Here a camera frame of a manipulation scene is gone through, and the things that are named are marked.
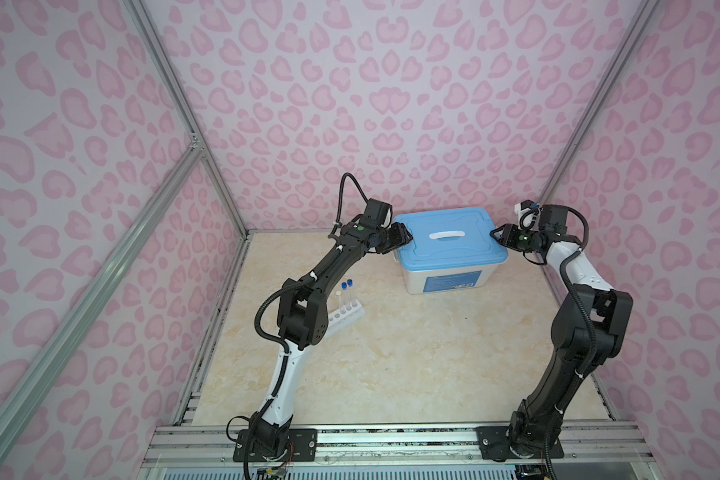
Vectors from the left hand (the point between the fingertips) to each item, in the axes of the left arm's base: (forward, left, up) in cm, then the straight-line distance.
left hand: (412, 234), depth 92 cm
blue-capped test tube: (-17, +19, -6) cm, 26 cm away
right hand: (+1, -28, 0) cm, 28 cm away
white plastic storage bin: (-10, -2, -11) cm, 15 cm away
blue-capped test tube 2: (-17, +21, -9) cm, 28 cm away
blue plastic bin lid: (-1, -12, -1) cm, 12 cm away
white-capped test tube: (-18, +23, -9) cm, 30 cm away
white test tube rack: (-19, +22, -16) cm, 33 cm away
